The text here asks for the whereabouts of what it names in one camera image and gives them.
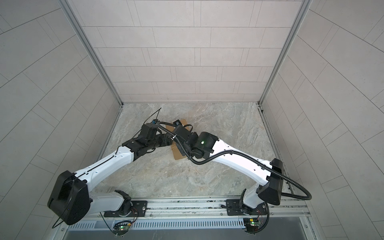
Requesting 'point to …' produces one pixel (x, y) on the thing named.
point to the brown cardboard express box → (176, 154)
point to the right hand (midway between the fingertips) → (183, 143)
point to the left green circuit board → (123, 226)
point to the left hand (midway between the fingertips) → (173, 136)
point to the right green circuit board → (251, 224)
